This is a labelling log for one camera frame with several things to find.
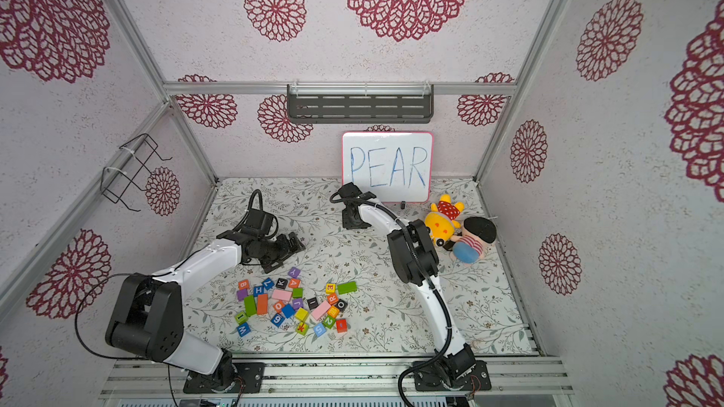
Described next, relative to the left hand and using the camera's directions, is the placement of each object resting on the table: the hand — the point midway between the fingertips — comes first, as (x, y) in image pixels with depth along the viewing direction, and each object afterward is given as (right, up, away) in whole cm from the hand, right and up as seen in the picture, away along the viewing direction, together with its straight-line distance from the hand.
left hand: (296, 254), depth 90 cm
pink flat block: (-4, -13, -1) cm, 13 cm away
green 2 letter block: (+11, -18, -8) cm, 23 cm away
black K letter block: (-5, -9, 0) cm, 10 cm away
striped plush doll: (+59, +6, +5) cm, 60 cm away
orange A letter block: (-1, -9, 0) cm, 9 cm away
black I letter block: (+6, -14, -4) cm, 16 cm away
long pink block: (+8, -16, -5) cm, 19 cm away
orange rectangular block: (-10, -15, -3) cm, 18 cm away
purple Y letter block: (-2, -6, +3) cm, 7 cm away
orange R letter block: (+12, -13, -3) cm, 18 cm away
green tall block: (-13, -15, -4) cm, 20 cm away
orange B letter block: (+12, -16, -6) cm, 21 cm away
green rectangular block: (+16, -11, +1) cm, 19 cm away
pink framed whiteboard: (+34, +31, +17) cm, 48 cm away
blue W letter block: (-14, -20, -8) cm, 26 cm away
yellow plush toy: (+49, +11, +9) cm, 51 cm away
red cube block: (+15, -19, -8) cm, 26 cm away
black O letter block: (+15, -15, -4) cm, 21 cm away
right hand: (+17, +11, +16) cm, 26 cm away
